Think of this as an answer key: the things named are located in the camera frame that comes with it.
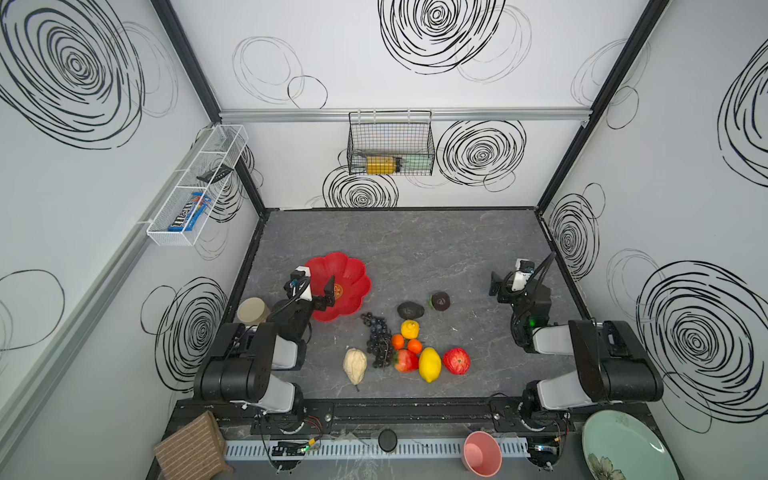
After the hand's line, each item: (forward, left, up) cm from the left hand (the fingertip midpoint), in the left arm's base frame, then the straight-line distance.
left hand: (320, 274), depth 87 cm
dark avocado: (-7, -27, -7) cm, 29 cm away
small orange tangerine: (-16, -23, -8) cm, 29 cm away
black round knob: (-39, -21, -2) cm, 45 cm away
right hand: (+5, -57, -3) cm, 58 cm away
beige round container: (-9, +20, -7) cm, 23 cm away
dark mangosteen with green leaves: (-4, -36, -7) cm, 36 cm away
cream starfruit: (-23, -12, -6) cm, 27 cm away
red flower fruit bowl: (+4, -7, -13) cm, 15 cm away
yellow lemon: (-22, -32, -8) cm, 40 cm away
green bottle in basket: (+27, -27, +21) cm, 44 cm away
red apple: (-21, -39, -6) cm, 45 cm away
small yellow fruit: (-12, -27, -8) cm, 31 cm away
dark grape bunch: (-16, -18, -7) cm, 26 cm away
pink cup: (-40, -43, -10) cm, 60 cm away
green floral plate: (-38, -75, -11) cm, 85 cm away
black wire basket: (+41, -19, +18) cm, 49 cm away
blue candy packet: (0, +28, +23) cm, 36 cm away
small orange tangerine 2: (-17, -28, -9) cm, 34 cm away
